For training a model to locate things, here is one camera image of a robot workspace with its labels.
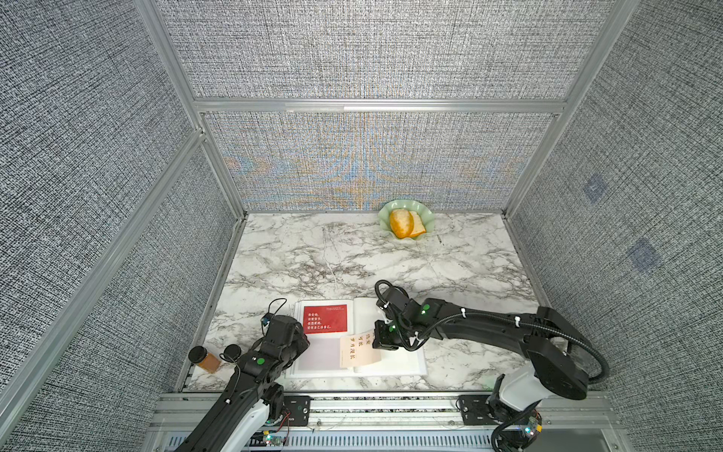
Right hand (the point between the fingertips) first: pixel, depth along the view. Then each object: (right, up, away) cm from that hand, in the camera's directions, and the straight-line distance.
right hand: (368, 341), depth 78 cm
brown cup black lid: (-43, -3, -5) cm, 43 cm away
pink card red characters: (-3, -4, +3) cm, 6 cm away
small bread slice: (+21, +33, +31) cm, 50 cm away
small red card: (-14, +3, +11) cm, 18 cm away
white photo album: (-14, -7, +7) cm, 17 cm away
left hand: (-17, 0, +6) cm, 18 cm away
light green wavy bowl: (+24, +40, +35) cm, 58 cm away
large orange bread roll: (+13, +35, +28) cm, 47 cm away
